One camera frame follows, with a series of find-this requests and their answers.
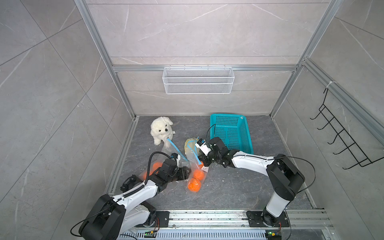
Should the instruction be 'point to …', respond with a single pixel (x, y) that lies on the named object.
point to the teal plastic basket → (233, 129)
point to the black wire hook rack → (362, 160)
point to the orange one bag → (198, 174)
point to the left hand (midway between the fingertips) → (188, 169)
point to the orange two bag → (194, 184)
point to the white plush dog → (161, 129)
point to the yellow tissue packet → (190, 148)
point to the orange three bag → (201, 165)
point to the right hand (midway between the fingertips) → (199, 157)
